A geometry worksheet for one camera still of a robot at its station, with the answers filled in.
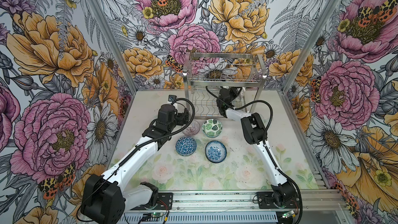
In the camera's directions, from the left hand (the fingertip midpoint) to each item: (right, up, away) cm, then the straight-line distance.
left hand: (178, 114), depth 83 cm
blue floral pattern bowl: (+20, -21, +5) cm, 29 cm away
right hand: (+39, +15, +22) cm, 48 cm away
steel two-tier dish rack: (+15, +28, +32) cm, 45 cm away
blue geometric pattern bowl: (+3, -18, +7) cm, 20 cm away
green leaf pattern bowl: (+18, -9, +14) cm, 25 cm away
